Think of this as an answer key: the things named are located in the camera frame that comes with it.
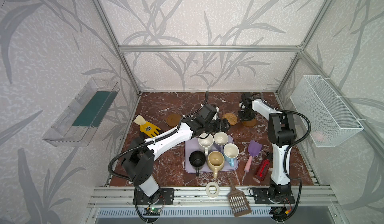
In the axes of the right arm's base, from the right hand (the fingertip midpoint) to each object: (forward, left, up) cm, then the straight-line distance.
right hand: (243, 115), depth 105 cm
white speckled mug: (-25, +27, +6) cm, 37 cm away
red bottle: (-38, -4, +3) cm, 38 cm away
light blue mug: (-28, +13, +4) cm, 31 cm away
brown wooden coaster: (-6, -4, -1) cm, 8 cm away
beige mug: (-32, +21, 0) cm, 38 cm away
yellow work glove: (-11, +65, +2) cm, 66 cm away
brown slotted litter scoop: (-51, +11, 0) cm, 52 cm away
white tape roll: (-45, +21, 0) cm, 50 cm away
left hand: (-18, +15, +18) cm, 30 cm away
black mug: (-31, +32, +1) cm, 45 cm away
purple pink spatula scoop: (-24, -3, 0) cm, 25 cm away
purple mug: (-19, +17, +1) cm, 26 cm away
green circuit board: (-55, +53, -1) cm, 77 cm away
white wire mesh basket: (-27, -24, +34) cm, 50 cm away
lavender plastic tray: (-22, +35, 0) cm, 41 cm away
